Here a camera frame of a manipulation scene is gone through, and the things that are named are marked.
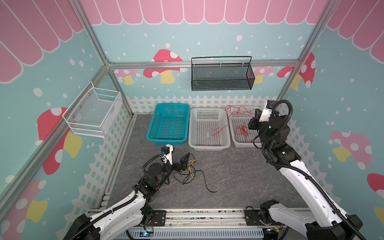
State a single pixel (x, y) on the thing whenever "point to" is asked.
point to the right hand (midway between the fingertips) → (256, 109)
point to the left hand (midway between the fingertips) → (182, 153)
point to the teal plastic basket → (169, 124)
